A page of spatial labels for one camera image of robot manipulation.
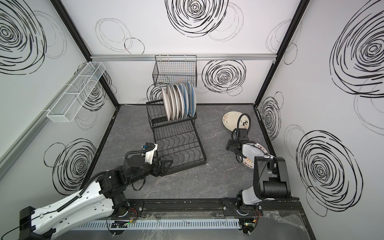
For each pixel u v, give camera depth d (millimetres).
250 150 571
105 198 512
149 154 641
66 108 723
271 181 446
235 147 686
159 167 640
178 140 982
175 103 1328
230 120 1092
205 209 752
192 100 835
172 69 963
